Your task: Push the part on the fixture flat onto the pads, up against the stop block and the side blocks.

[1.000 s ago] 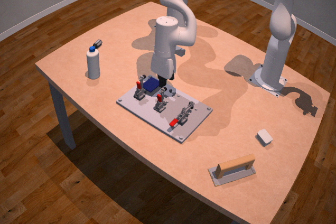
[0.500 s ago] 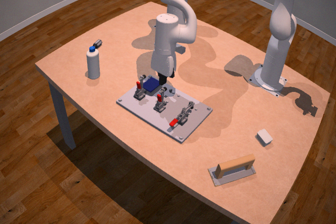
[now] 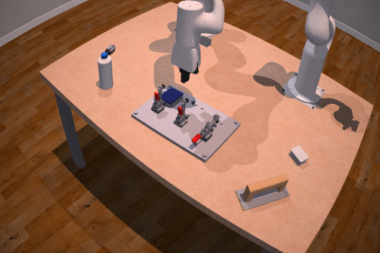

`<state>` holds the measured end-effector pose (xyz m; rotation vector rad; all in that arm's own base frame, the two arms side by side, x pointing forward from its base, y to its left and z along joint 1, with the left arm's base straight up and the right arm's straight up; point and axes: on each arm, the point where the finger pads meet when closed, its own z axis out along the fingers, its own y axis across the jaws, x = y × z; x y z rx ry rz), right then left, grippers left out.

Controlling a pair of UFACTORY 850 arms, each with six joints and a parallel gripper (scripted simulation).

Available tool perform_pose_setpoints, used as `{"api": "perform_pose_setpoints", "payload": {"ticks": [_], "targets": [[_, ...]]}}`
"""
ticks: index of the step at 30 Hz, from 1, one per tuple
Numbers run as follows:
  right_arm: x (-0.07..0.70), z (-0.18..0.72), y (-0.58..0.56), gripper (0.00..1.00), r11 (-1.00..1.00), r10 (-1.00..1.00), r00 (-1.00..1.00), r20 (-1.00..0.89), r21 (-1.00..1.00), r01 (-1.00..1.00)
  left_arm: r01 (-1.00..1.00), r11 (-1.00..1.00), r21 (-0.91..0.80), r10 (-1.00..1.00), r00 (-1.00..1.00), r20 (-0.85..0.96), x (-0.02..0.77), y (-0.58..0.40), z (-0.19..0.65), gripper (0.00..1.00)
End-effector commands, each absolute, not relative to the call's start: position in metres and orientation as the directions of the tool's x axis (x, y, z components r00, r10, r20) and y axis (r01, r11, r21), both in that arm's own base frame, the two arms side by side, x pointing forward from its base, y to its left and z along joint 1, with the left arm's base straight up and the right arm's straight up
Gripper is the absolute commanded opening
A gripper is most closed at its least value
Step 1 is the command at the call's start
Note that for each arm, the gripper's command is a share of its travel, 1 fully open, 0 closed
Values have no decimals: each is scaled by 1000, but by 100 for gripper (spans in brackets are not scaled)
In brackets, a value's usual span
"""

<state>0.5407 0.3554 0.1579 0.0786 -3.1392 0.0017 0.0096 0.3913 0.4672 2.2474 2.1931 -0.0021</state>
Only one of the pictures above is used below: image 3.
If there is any black screwdriver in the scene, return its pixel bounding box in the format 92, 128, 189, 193
105, 44, 116, 55

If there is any grey toggle clamp with red handle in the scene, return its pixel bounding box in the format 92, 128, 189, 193
174, 98, 189, 127
151, 84, 165, 114

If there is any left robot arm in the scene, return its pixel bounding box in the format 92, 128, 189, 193
287, 0, 336, 104

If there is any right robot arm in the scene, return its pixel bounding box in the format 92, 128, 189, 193
175, 0, 225, 47

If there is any grey bottle with blue cap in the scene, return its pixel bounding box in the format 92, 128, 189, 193
97, 52, 114, 90

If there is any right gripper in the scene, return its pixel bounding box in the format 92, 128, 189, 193
171, 41, 201, 83

